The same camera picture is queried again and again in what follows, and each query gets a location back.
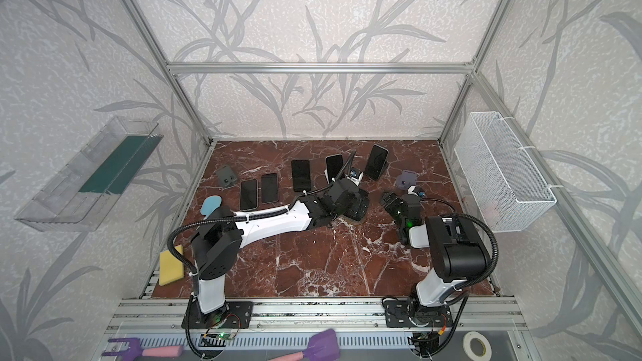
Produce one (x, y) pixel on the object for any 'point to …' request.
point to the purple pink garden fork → (135, 351)
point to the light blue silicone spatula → (210, 204)
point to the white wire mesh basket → (508, 191)
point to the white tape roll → (467, 350)
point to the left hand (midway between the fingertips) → (362, 188)
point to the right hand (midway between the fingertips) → (387, 190)
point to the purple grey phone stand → (408, 178)
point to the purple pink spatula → (323, 346)
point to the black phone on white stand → (326, 164)
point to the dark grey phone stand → (225, 176)
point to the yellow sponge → (170, 268)
